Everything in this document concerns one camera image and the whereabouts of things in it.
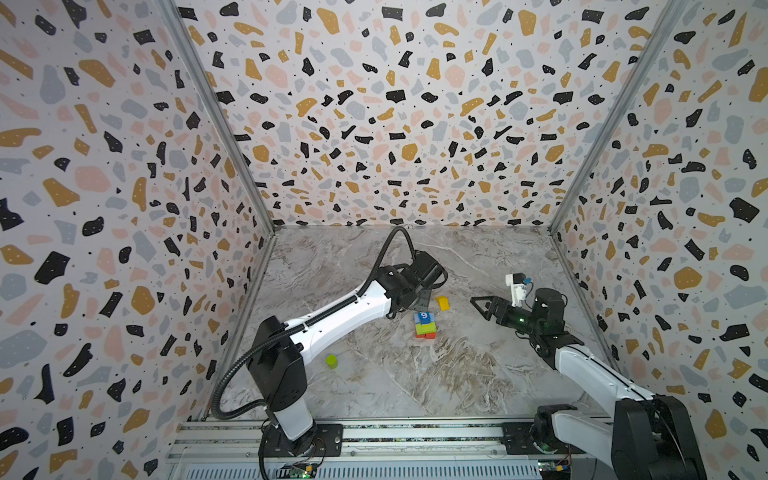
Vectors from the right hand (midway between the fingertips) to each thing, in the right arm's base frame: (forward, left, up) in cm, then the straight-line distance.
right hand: (477, 298), depth 83 cm
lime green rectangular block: (-4, +15, -12) cm, 20 cm away
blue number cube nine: (-2, +14, -8) cm, 16 cm away
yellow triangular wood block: (+7, +7, -16) cm, 19 cm away
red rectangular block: (-5, +13, -15) cm, 21 cm away
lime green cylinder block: (-14, +40, -12) cm, 44 cm away
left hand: (0, +16, +3) cm, 16 cm away
